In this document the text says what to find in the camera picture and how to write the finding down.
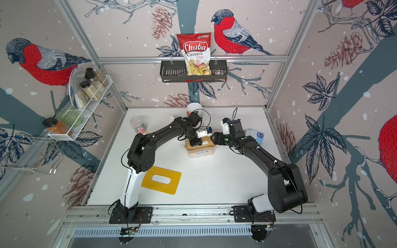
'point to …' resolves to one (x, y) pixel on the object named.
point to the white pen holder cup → (195, 107)
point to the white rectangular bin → (169, 120)
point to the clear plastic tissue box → (202, 152)
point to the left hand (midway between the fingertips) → (202, 140)
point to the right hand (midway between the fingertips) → (215, 136)
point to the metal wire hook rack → (42, 155)
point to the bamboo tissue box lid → (207, 142)
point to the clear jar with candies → (139, 123)
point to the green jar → (70, 115)
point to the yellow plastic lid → (170, 188)
